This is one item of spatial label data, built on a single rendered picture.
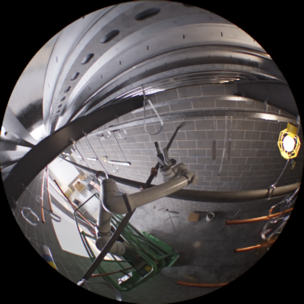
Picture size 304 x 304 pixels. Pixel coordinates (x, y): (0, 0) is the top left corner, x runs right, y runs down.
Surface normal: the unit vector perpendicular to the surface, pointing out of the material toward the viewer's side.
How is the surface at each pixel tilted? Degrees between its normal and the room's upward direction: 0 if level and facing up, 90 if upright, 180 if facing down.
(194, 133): 90
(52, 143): 90
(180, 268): 0
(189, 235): 0
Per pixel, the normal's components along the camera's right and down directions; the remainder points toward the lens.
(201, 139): -0.41, 0.56
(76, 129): 0.87, 0.00
